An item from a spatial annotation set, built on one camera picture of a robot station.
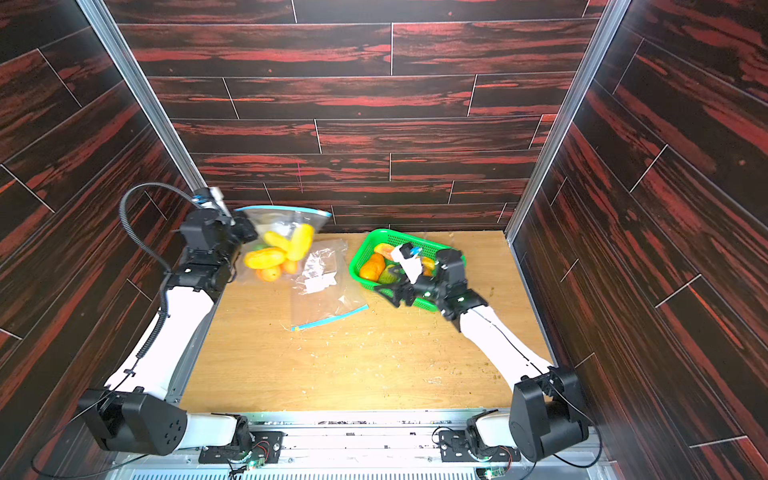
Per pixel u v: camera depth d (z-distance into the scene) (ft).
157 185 1.85
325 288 3.41
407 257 2.18
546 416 1.35
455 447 2.41
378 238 3.65
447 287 2.04
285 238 2.96
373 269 3.37
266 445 2.41
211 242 1.81
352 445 2.47
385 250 3.64
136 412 1.29
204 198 1.99
